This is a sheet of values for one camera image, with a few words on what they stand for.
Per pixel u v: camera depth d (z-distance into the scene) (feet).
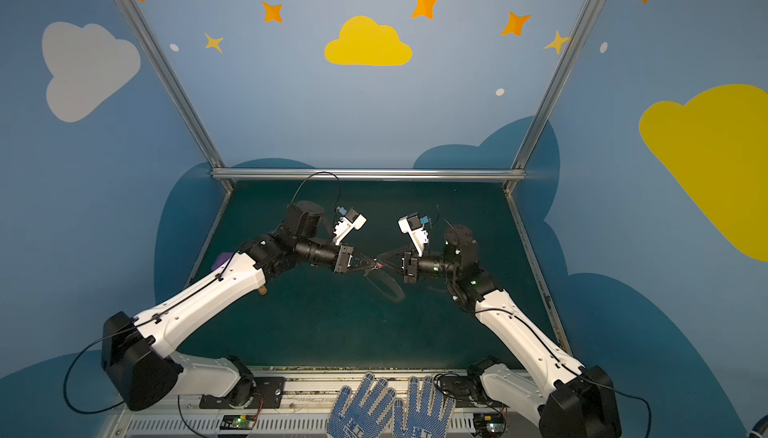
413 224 2.08
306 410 2.40
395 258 2.16
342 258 2.02
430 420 2.31
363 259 2.19
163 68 2.80
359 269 2.17
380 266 2.25
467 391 2.41
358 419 2.32
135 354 1.26
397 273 2.15
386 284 2.30
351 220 2.14
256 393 2.40
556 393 1.33
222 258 3.23
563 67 2.83
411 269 2.02
